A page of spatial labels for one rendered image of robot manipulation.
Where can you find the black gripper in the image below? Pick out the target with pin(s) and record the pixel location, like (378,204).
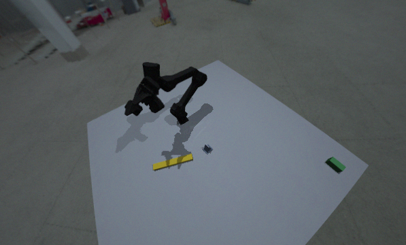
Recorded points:
(145,91)

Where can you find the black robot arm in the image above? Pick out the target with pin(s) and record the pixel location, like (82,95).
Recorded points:
(167,83)

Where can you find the green rectangular block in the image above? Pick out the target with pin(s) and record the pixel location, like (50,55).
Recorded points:
(335,164)

